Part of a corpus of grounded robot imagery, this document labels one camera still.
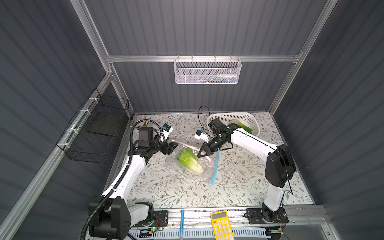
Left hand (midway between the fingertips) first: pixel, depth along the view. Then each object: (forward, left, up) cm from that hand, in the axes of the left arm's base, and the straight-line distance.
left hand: (173, 141), depth 81 cm
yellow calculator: (-38, -24, -17) cm, 48 cm away
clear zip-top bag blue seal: (-5, -21, -18) cm, 28 cm away
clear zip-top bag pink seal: (-2, +2, -15) cm, 15 cm away
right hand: (-7, -15, -3) cm, 17 cm away
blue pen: (-36, -5, -18) cm, 41 cm away
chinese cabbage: (+28, -40, -14) cm, 51 cm away
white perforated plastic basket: (+29, -53, -14) cm, 62 cm away
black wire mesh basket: (-2, +39, +9) cm, 40 cm away
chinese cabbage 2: (+19, -47, -11) cm, 52 cm away
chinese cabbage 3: (-7, -8, -7) cm, 13 cm away
